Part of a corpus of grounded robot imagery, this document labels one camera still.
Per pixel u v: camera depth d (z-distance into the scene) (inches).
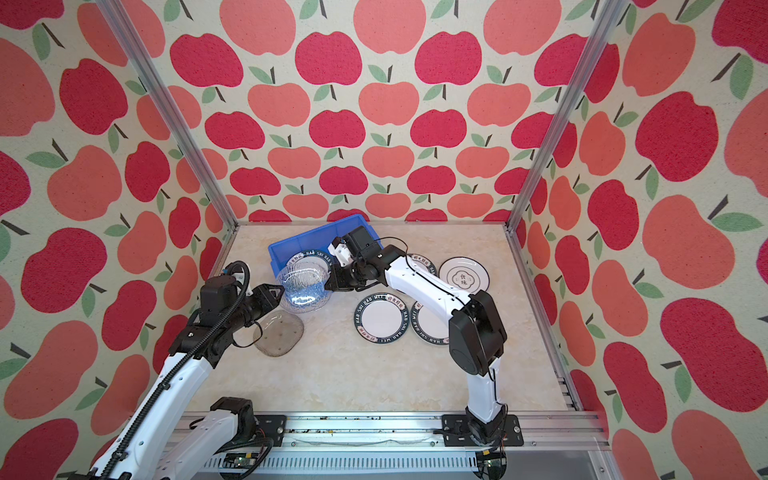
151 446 16.3
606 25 27.9
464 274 41.5
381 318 36.6
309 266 41.2
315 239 42.7
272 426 29.5
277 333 35.5
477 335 19.5
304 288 31.6
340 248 30.3
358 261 28.9
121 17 27.7
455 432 28.9
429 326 36.7
